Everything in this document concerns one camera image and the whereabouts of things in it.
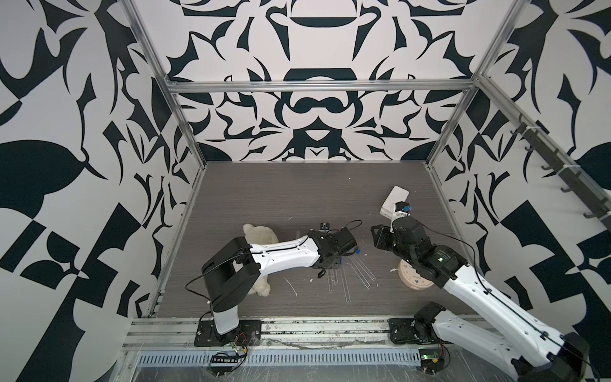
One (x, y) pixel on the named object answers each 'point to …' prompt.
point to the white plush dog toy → (258, 234)
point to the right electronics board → (432, 360)
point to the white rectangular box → (397, 194)
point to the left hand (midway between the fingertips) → (331, 256)
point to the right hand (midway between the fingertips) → (373, 226)
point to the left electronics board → (220, 364)
